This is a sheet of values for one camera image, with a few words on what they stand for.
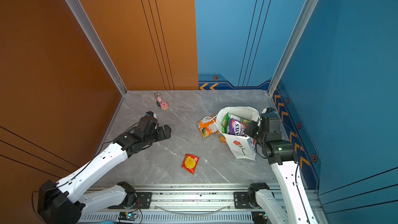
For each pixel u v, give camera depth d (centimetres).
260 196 60
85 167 45
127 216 71
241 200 73
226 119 81
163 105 109
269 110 61
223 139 74
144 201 74
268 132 50
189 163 84
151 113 72
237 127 76
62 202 38
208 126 96
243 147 74
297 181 41
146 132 60
